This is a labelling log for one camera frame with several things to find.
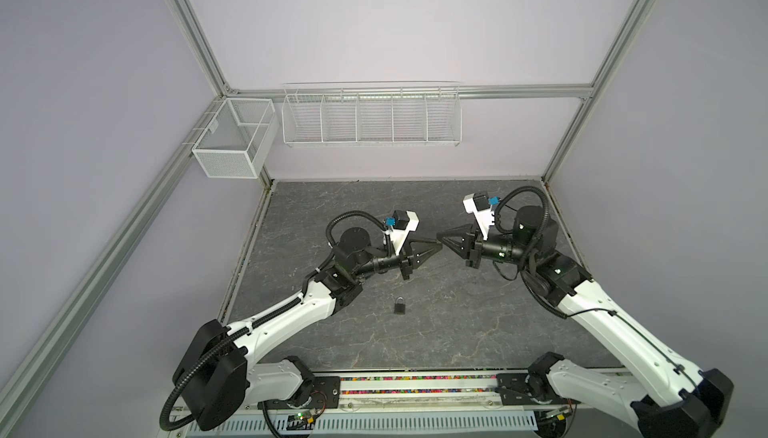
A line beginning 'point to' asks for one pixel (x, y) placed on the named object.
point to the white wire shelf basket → (371, 114)
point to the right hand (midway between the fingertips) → (438, 238)
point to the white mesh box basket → (236, 141)
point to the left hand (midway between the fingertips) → (440, 250)
